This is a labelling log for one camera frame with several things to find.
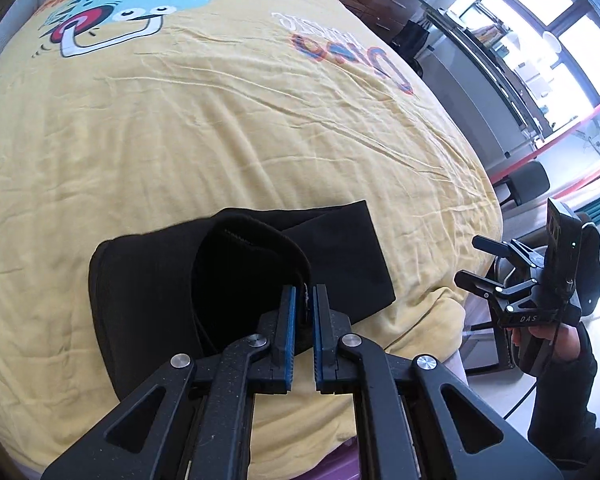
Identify black office chair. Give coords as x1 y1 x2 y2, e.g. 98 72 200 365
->
494 160 550 207

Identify glass desk with metal rail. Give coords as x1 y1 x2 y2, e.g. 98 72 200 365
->
422 2 552 138

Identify yellow dinosaur print bedspread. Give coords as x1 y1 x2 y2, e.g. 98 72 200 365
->
0 0 502 471

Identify right hand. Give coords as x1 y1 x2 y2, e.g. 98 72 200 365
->
528 324 581 362

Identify black bag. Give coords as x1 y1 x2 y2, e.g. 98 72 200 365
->
390 18 431 61

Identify black pants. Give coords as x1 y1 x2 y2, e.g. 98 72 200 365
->
87 202 396 399

